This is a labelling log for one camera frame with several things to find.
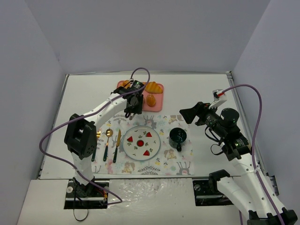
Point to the small orange bun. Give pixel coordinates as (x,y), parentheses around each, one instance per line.
(150,100)

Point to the floral printed placemat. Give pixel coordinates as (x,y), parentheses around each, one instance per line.
(168,160)

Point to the white watermelon pattern plate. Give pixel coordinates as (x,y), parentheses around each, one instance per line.
(141,143)

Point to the gold fork green handle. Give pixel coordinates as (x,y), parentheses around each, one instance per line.
(98,135)

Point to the dark green mug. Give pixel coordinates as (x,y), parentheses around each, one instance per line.
(177,138)

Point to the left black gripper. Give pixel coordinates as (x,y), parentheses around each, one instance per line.
(133,110)

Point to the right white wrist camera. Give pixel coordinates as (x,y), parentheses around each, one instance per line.
(219,98)

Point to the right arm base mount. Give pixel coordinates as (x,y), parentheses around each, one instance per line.
(205,196)

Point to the long croissant bread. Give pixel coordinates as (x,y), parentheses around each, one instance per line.
(153,88)

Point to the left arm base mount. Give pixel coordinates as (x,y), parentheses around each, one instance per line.
(76,198)

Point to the round knotted bread roll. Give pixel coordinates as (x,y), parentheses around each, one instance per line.
(126,84)

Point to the gold knife green handle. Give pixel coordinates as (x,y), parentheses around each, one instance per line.
(116,147)

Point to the gold spoon green handle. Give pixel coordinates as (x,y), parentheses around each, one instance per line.
(108,133)

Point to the pink serving tray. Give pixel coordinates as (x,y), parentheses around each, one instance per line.
(159,99)

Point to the metal table edge rail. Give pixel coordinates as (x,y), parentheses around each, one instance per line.
(249,132)

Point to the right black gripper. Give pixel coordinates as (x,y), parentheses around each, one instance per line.
(199,113)

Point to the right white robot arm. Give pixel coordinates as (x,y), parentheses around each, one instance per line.
(259,204)

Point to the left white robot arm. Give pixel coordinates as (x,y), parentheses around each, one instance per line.
(81,136)

